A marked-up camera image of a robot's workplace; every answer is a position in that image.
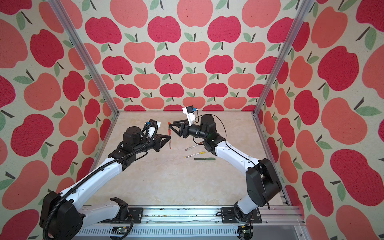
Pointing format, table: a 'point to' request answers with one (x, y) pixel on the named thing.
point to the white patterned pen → (192, 146)
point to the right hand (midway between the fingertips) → (175, 123)
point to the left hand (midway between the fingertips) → (171, 138)
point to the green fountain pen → (206, 158)
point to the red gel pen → (170, 133)
